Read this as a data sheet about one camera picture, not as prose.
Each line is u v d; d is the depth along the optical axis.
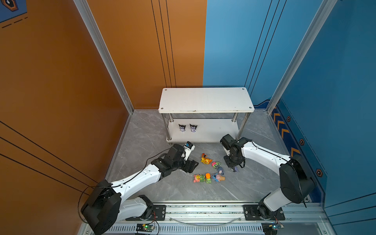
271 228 0.70
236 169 0.85
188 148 0.73
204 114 1.17
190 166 0.72
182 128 0.96
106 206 0.40
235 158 0.73
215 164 0.87
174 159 0.63
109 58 0.89
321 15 0.72
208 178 0.83
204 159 0.89
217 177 0.82
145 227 0.71
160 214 0.73
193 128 0.94
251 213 0.72
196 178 0.82
